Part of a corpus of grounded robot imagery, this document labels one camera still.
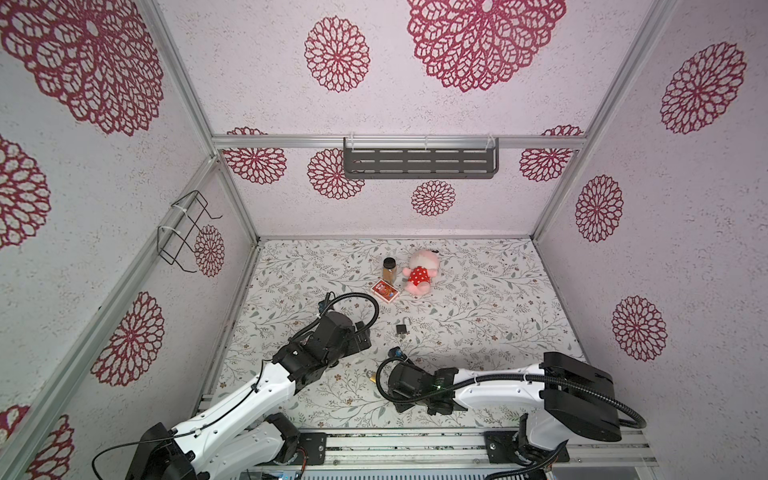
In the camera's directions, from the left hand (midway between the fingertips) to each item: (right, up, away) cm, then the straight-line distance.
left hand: (356, 339), depth 81 cm
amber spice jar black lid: (+9, +18, +20) cm, 29 cm away
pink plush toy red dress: (+21, +20, +23) cm, 37 cm away
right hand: (+9, -14, 0) cm, 17 cm away
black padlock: (+13, 0, +14) cm, 19 cm away
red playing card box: (+8, +11, +22) cm, 26 cm away
